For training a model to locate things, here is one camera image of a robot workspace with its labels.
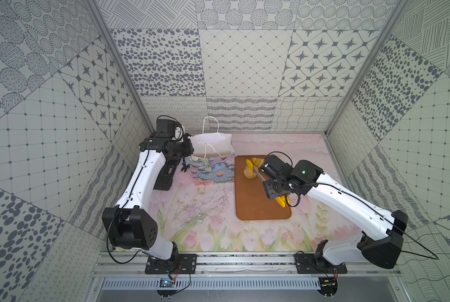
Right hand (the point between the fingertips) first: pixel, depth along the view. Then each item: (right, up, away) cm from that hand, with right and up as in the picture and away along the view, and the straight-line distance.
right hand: (276, 189), depth 73 cm
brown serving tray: (-8, -10, +17) cm, 21 cm away
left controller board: (-43, -36, -1) cm, 56 cm away
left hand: (-32, +16, +7) cm, 37 cm away
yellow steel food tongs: (0, -2, -9) cm, 10 cm away
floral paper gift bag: (-25, +12, +4) cm, 28 cm away
